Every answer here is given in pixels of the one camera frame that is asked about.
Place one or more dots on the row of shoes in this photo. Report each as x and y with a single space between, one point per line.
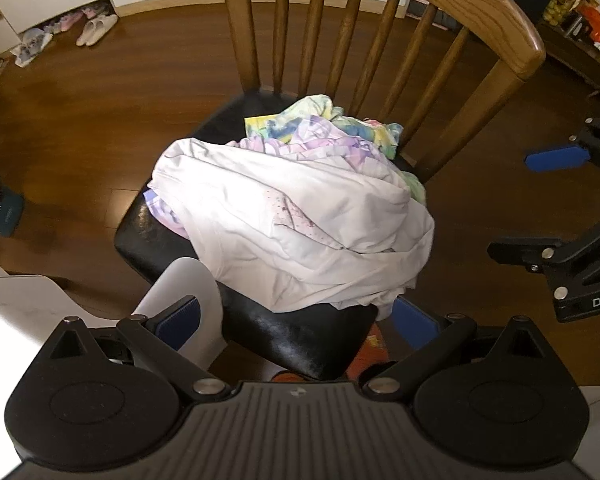
96 27

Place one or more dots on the dark goods shelf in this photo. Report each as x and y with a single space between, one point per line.
580 55

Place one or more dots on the dark teal bag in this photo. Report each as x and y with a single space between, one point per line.
5 212

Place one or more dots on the white printed sweatshirt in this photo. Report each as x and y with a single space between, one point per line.
300 230

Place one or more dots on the pastel tie-dye garment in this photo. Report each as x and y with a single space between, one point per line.
325 125

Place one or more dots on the wooden spindle-back chair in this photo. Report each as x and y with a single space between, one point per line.
485 25

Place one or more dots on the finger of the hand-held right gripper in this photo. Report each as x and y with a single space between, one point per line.
555 158
522 251

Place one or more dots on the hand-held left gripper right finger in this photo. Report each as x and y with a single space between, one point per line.
416 324

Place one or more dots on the white table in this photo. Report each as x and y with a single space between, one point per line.
25 310

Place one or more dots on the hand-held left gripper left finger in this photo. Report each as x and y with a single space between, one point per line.
180 317

